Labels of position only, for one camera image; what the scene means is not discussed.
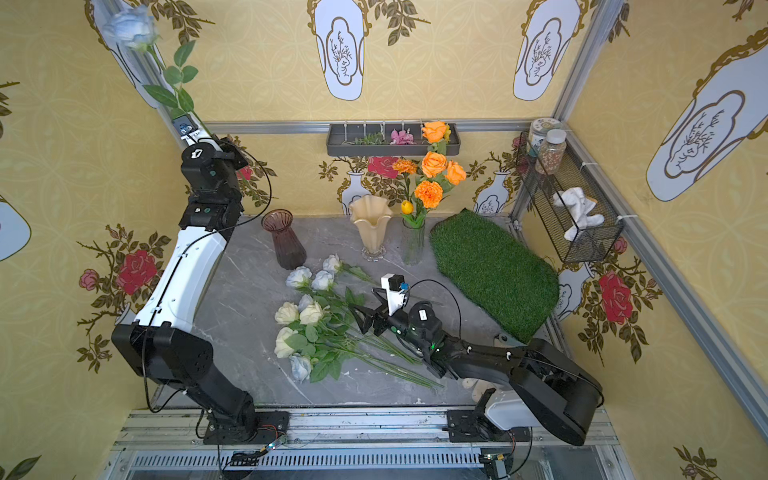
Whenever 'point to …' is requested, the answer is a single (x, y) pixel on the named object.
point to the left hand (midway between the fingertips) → (199, 138)
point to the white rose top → (333, 263)
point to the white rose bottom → (300, 367)
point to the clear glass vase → (413, 240)
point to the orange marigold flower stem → (405, 167)
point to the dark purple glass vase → (290, 252)
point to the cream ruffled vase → (370, 215)
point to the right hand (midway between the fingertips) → (368, 291)
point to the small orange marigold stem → (428, 195)
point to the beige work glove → (479, 388)
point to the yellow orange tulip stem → (407, 209)
